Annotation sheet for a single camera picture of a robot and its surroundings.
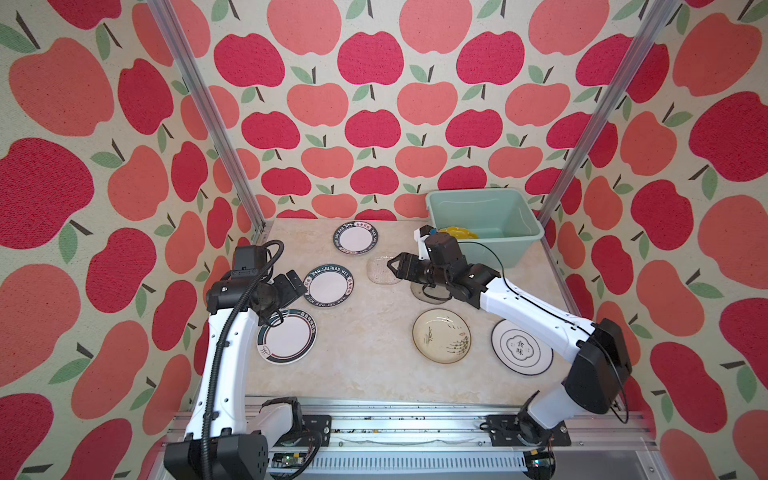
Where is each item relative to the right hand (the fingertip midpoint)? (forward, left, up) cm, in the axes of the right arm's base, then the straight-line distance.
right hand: (404, 261), depth 79 cm
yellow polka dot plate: (+35, -21, -24) cm, 48 cm away
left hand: (-13, +27, -2) cm, 30 cm away
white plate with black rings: (-12, -36, -25) cm, 45 cm away
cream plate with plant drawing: (-9, -13, -25) cm, 29 cm away
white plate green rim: (-16, +33, -22) cm, 43 cm away
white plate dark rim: (+28, +20, -22) cm, 41 cm away
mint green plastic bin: (+38, -38, -19) cm, 57 cm away
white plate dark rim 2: (+5, +26, -23) cm, 35 cm away
